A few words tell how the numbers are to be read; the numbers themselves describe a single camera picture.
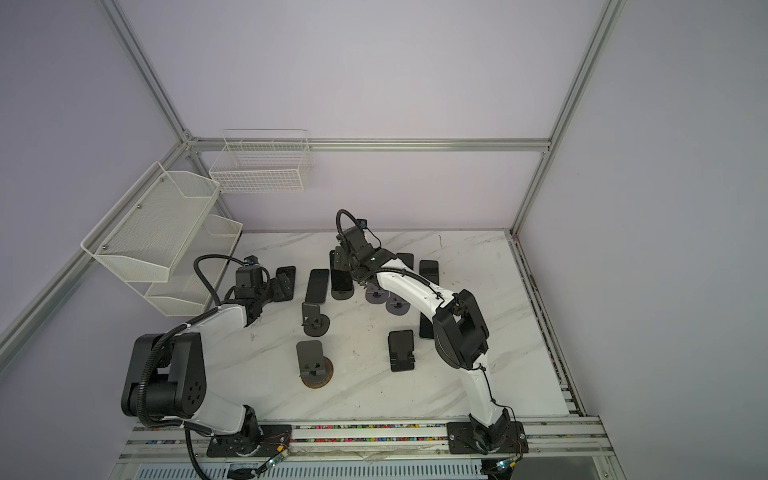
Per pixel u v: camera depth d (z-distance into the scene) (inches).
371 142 36.4
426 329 37.4
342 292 39.9
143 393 15.7
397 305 38.0
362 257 27.0
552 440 29.6
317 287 41.0
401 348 32.1
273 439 29.0
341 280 38.4
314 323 35.5
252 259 33.0
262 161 37.6
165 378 17.6
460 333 20.5
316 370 31.5
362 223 31.3
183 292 35.1
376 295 39.5
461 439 28.7
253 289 28.4
